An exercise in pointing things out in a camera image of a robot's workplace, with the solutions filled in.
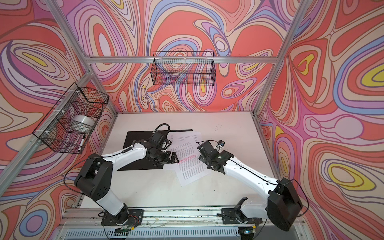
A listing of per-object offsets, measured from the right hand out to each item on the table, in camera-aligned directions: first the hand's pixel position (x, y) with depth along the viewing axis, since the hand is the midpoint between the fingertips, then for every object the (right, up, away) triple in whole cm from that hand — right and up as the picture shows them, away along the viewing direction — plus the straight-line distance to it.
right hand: (208, 160), depth 83 cm
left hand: (-20, -1, +5) cm, 20 cm away
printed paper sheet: (-10, -6, +7) cm, 14 cm away
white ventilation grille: (-26, -32, -13) cm, 43 cm away
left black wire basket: (-73, +20, -8) cm, 76 cm away
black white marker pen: (-63, +10, -11) cm, 65 cm away
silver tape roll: (-62, +21, -13) cm, 66 cm away
